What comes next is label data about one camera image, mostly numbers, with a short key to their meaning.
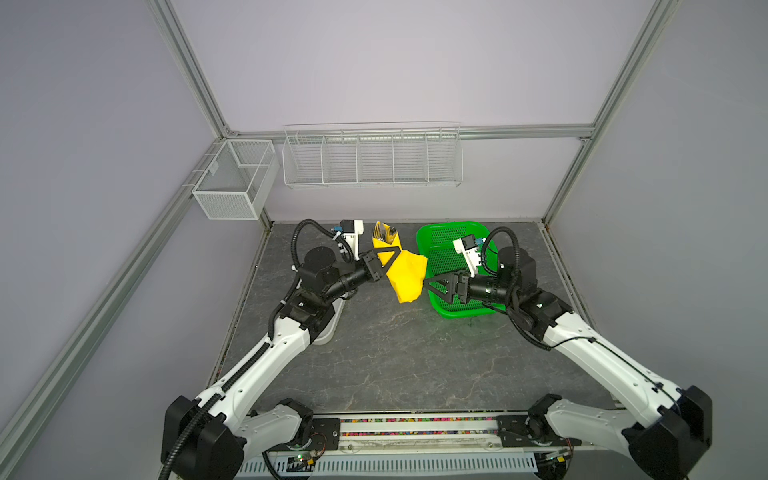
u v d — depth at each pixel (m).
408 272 0.67
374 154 0.98
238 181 0.99
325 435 0.74
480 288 0.63
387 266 0.65
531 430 0.68
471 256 0.64
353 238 0.63
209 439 0.38
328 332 0.85
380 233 0.66
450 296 0.61
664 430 0.38
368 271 0.60
